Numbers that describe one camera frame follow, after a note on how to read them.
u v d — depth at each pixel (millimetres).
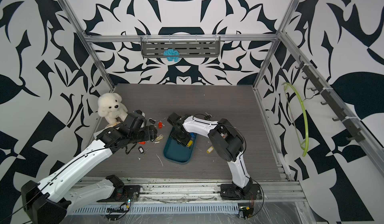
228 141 515
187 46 939
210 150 888
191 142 884
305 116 659
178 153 846
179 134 790
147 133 678
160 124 991
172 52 905
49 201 384
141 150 874
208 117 1050
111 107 873
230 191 745
